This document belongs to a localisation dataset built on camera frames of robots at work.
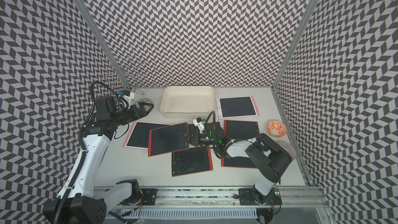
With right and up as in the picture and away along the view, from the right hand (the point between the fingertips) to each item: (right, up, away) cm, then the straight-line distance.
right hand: (182, 142), depth 77 cm
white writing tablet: (+5, +6, +1) cm, 8 cm away
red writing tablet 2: (+4, -12, +7) cm, 14 cm away
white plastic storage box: (+2, +20, +35) cm, 40 cm away
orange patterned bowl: (+55, +4, +17) cm, 58 cm away
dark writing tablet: (+33, +3, +19) cm, 38 cm away
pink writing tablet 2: (+33, +16, +30) cm, 48 cm away
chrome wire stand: (-32, +36, +7) cm, 49 cm away
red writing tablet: (-8, +1, +3) cm, 9 cm away
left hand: (-16, +17, -3) cm, 24 cm away
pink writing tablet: (-29, -1, +17) cm, 34 cm away
